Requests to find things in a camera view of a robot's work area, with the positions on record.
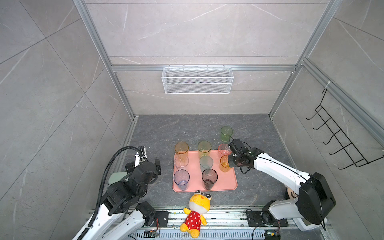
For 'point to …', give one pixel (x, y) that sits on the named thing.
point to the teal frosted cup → (206, 162)
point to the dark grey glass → (209, 176)
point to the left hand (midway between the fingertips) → (147, 157)
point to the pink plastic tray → (192, 173)
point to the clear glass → (181, 160)
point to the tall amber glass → (181, 149)
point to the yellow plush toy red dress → (199, 204)
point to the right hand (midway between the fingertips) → (232, 159)
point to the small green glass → (226, 132)
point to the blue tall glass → (181, 177)
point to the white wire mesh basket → (197, 80)
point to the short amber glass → (224, 163)
